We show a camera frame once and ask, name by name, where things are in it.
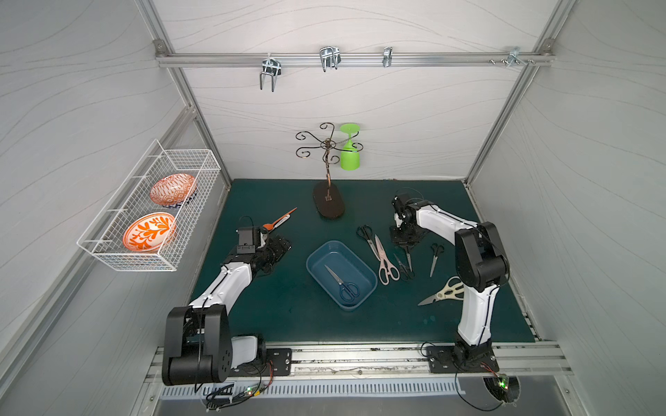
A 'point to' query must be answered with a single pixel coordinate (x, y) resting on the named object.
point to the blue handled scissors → (348, 290)
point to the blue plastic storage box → (346, 264)
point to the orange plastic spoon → (270, 226)
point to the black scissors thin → (407, 272)
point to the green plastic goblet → (349, 154)
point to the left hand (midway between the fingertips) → (287, 248)
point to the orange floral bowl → (150, 232)
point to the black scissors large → (366, 231)
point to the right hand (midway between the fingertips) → (399, 239)
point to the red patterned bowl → (174, 190)
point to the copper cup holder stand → (328, 198)
